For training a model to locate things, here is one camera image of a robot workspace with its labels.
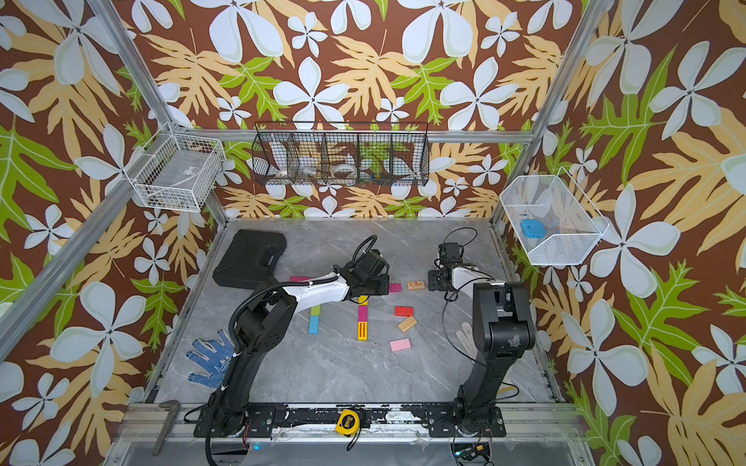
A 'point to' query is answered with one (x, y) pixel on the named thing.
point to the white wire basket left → (177, 171)
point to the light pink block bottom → (400, 344)
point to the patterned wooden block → (416, 285)
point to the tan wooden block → (407, 323)
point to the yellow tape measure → (348, 423)
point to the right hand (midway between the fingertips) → (439, 280)
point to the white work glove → (465, 335)
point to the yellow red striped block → (362, 331)
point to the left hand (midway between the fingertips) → (390, 281)
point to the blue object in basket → (533, 228)
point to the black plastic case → (252, 258)
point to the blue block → (314, 324)
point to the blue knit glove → (219, 354)
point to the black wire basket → (371, 153)
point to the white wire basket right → (572, 221)
